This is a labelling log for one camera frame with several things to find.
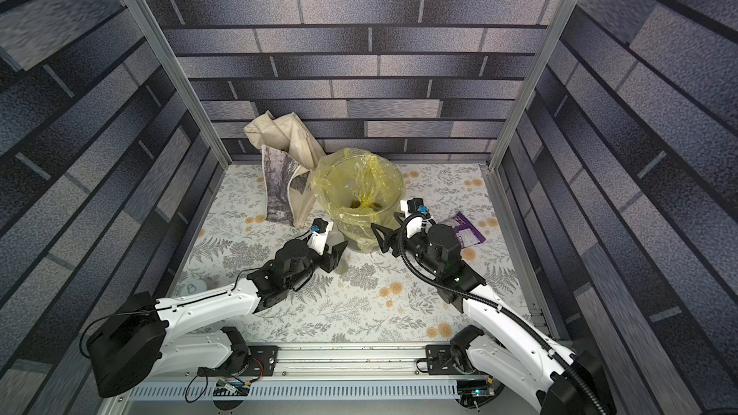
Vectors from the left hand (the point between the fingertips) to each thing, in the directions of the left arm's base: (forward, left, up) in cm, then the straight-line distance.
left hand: (340, 237), depth 80 cm
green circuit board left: (-34, +28, -16) cm, 47 cm away
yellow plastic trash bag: (+19, -4, 0) cm, 19 cm away
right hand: (+1, -12, +9) cm, 15 cm away
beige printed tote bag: (+31, +20, +4) cm, 37 cm away
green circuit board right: (-34, -36, -17) cm, 52 cm away
